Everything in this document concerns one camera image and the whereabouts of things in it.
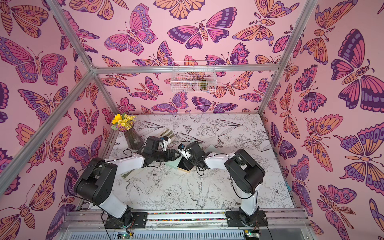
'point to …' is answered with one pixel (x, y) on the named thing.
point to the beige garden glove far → (167, 132)
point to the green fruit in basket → (202, 84)
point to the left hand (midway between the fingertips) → (179, 155)
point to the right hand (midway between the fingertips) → (185, 158)
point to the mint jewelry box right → (211, 148)
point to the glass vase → (135, 141)
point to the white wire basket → (193, 77)
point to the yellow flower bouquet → (123, 122)
